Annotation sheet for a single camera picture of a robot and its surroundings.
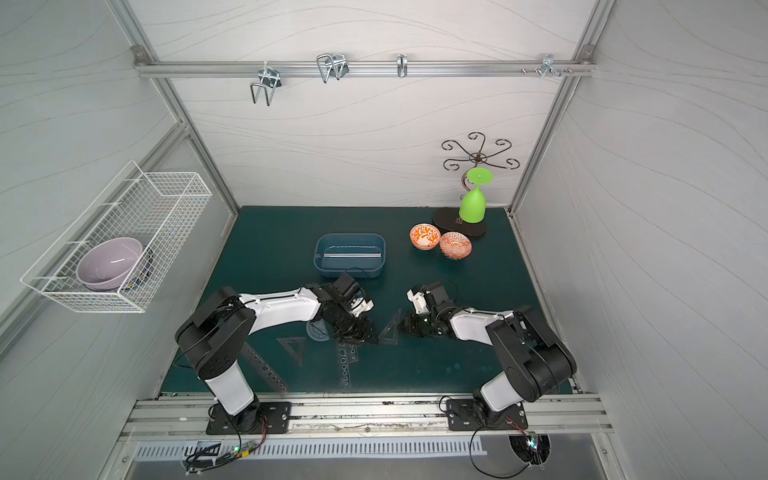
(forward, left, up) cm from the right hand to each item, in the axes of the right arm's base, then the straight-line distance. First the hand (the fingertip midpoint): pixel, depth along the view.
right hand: (399, 325), depth 90 cm
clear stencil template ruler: (-9, +15, +1) cm, 17 cm away
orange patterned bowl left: (+35, -8, +1) cm, 36 cm away
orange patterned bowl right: (+31, -19, +1) cm, 36 cm away
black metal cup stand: (+44, -18, +1) cm, 47 cm away
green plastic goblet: (+30, -22, +23) cm, 44 cm away
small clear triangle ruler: (-11, +29, +1) cm, 31 cm away
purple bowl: (-4, +64, +35) cm, 73 cm away
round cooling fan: (-29, -33, -2) cm, 44 cm away
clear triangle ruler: (-3, +3, 0) cm, 5 cm away
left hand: (-8, +7, +3) cm, 11 cm away
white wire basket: (+15, +65, +33) cm, 75 cm away
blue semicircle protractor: (-3, +25, +1) cm, 25 cm away
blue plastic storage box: (+27, +15, 0) cm, 30 cm away
